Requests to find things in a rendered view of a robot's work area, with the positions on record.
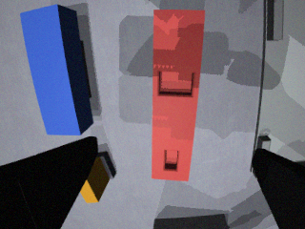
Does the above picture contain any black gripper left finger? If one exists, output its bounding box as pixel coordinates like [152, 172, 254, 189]
[0, 136, 98, 229]

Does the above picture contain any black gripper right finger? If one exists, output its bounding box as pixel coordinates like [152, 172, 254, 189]
[252, 148, 305, 229]

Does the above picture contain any yellow rectangular block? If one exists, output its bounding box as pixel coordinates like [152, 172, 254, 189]
[80, 156, 110, 203]

